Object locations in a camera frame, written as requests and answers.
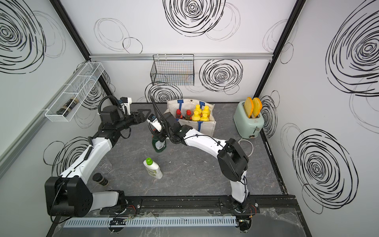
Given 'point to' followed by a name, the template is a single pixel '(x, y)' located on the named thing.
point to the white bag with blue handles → (207, 127)
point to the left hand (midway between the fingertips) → (146, 111)
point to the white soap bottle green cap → (153, 168)
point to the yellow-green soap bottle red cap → (188, 116)
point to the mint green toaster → (249, 128)
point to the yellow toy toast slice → (248, 106)
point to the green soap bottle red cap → (158, 146)
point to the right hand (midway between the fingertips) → (155, 129)
